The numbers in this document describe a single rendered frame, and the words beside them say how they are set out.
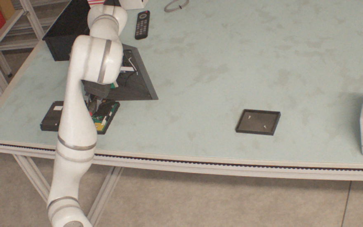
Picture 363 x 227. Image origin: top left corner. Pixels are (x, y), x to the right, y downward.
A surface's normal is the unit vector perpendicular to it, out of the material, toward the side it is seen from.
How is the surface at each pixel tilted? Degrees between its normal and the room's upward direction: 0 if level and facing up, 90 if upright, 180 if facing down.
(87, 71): 89
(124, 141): 0
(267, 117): 0
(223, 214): 0
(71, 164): 76
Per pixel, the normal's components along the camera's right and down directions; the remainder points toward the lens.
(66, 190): 0.33, 0.76
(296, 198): -0.28, -0.71
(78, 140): 0.21, 0.40
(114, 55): 0.32, -0.22
